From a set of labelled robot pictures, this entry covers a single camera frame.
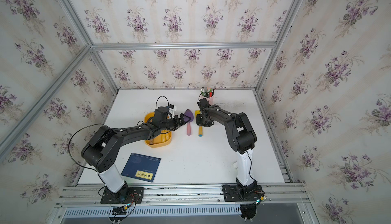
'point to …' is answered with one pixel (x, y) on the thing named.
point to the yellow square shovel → (200, 129)
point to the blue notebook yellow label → (141, 167)
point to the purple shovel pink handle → (189, 113)
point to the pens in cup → (207, 92)
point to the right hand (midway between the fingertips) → (201, 123)
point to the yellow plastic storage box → (163, 139)
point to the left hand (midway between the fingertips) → (189, 122)
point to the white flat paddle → (235, 165)
